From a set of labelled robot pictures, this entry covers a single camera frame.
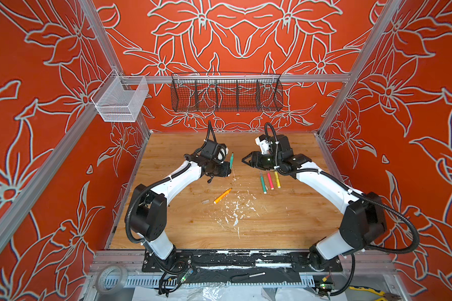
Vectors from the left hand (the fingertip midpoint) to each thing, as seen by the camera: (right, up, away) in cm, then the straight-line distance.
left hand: (229, 168), depth 86 cm
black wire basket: (-1, +40, +12) cm, 41 cm away
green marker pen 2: (+18, -9, +9) cm, 22 cm away
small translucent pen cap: (-11, -17, +4) cm, 21 cm away
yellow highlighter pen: (+26, -7, +11) cm, 29 cm away
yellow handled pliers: (+56, -44, -20) cm, 74 cm away
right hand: (+6, +4, -6) cm, 9 cm away
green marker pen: (+1, +4, +2) cm, 4 cm away
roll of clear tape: (-42, -43, -16) cm, 62 cm away
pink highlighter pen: (+22, -8, +10) cm, 25 cm away
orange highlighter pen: (-3, -14, +6) cm, 16 cm away
